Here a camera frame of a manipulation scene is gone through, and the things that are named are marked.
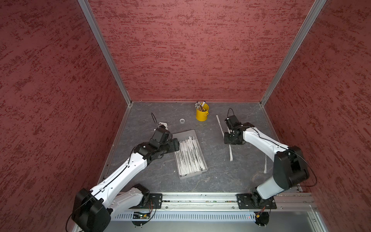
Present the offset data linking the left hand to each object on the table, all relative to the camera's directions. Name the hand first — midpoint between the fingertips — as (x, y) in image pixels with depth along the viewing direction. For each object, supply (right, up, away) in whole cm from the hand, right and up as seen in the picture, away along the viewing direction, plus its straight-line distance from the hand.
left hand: (172, 147), depth 80 cm
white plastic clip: (-8, +12, +23) cm, 27 cm away
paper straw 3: (+8, -8, +9) cm, 14 cm away
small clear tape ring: (+5, +13, +27) cm, 30 cm away
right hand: (+34, +1, +9) cm, 36 cm away
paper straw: (+4, -11, +5) cm, 12 cm away
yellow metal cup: (+19, +18, +28) cm, 38 cm away
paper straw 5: (+12, -5, +12) cm, 17 cm away
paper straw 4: (+9, -9, +7) cm, 15 cm away
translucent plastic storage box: (+4, +4, +21) cm, 22 cm away
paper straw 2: (+6, -9, +8) cm, 13 cm away
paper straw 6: (+12, +1, +17) cm, 21 cm away
